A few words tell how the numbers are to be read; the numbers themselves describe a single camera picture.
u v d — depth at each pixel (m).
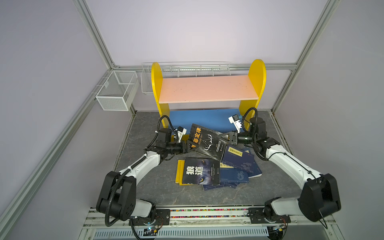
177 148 0.74
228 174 0.85
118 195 0.42
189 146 0.75
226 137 0.74
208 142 0.77
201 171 0.84
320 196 0.41
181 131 0.78
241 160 0.91
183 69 0.94
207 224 0.72
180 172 0.86
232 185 0.83
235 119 0.71
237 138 0.68
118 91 1.02
